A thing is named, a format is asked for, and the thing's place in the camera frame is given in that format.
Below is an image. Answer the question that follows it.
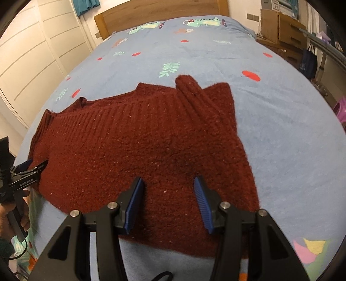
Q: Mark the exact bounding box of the cardboard box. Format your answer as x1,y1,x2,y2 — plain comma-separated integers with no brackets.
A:
260,9,280,44

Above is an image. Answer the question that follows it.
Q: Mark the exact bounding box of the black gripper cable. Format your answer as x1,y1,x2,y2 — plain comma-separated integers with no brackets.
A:
150,271,173,281
5,238,30,261

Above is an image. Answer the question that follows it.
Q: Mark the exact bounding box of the white wardrobe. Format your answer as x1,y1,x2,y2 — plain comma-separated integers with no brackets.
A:
0,0,95,130

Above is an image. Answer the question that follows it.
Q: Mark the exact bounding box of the glass desk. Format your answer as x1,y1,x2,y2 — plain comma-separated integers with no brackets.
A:
299,27,346,71

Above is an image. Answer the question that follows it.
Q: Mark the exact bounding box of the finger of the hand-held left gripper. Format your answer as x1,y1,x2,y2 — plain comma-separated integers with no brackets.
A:
13,159,33,173
30,159,49,179

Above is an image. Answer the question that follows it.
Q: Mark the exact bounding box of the purple plastic stool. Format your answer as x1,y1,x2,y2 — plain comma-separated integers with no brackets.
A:
332,96,346,122

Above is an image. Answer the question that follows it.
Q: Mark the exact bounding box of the person's left hand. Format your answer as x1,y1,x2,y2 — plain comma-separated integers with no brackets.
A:
0,192,31,241

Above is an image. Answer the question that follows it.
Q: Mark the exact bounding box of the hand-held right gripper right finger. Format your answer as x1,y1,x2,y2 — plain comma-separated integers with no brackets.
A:
194,176,310,281

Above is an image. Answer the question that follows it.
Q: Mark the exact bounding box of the long teal curtain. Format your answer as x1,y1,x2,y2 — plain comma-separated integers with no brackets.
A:
281,0,299,13

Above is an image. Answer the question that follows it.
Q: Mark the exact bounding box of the white printer box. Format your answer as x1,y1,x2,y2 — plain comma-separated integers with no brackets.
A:
261,0,287,13

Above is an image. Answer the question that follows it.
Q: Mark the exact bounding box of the short teal curtain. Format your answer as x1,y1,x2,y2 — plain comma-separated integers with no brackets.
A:
72,0,100,17

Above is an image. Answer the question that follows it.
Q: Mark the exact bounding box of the dark red knit sweater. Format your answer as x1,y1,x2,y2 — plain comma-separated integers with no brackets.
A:
28,75,261,260

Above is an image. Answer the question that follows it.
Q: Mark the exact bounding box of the wooden headboard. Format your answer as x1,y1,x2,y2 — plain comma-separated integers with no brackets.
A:
94,0,229,40

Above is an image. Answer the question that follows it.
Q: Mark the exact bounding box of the bed with blue patterned cover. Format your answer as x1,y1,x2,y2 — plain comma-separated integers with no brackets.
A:
13,15,338,281

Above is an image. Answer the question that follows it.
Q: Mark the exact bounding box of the dark hanging bag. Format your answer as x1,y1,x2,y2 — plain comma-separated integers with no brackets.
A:
299,46,318,80

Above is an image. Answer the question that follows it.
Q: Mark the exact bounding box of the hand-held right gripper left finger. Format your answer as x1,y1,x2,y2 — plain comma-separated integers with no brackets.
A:
38,177,145,281

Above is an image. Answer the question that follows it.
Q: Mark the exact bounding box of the wooden nightstand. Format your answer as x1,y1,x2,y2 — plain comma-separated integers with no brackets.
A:
278,12,309,49

